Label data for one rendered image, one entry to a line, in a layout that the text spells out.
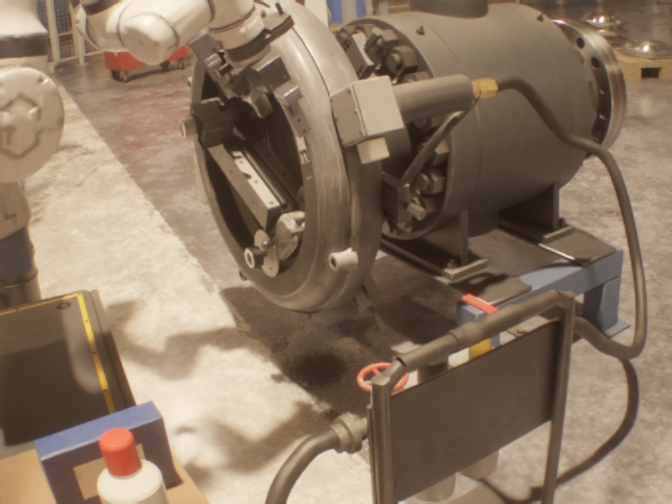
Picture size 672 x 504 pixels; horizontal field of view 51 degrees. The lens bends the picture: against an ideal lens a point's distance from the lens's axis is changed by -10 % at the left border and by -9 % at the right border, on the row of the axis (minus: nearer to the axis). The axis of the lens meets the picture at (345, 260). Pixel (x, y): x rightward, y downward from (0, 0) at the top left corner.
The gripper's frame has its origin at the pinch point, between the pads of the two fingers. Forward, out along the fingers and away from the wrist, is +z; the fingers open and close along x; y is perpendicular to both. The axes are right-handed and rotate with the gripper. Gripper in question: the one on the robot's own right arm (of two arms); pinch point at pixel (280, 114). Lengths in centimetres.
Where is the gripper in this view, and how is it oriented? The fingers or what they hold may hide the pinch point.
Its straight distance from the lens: 137.3
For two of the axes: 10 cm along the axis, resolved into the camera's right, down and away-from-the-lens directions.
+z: 3.4, 6.8, 6.5
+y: -7.6, 6.1, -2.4
